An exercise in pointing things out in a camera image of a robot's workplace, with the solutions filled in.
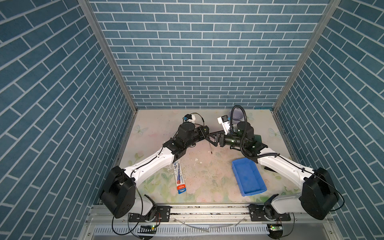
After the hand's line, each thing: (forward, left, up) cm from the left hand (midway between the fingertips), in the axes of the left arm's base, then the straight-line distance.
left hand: (210, 129), depth 78 cm
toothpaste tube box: (-17, +17, -23) cm, 33 cm away
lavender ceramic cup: (+28, -25, -19) cm, 42 cm away
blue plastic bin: (-17, -23, -24) cm, 38 cm away
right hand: (-4, +2, +1) cm, 5 cm away
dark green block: (+7, -35, -22) cm, 42 cm away
